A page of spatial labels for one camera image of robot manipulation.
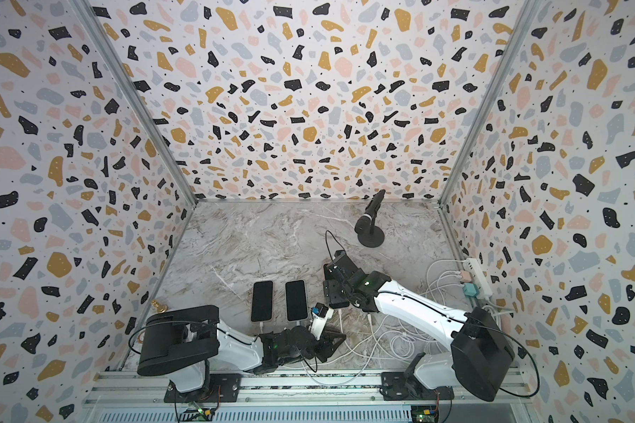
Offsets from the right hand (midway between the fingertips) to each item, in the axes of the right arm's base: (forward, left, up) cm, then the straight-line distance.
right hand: (333, 289), depth 83 cm
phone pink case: (0, +21, -9) cm, 23 cm away
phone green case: (0, +13, -9) cm, 16 cm away
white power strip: (+7, -53, -9) cm, 54 cm away
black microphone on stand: (+29, -14, -8) cm, 33 cm away
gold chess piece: (-5, +57, -7) cm, 58 cm away
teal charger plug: (+7, -49, -11) cm, 50 cm away
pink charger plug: (+12, -48, -11) cm, 51 cm away
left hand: (-13, -5, -4) cm, 15 cm away
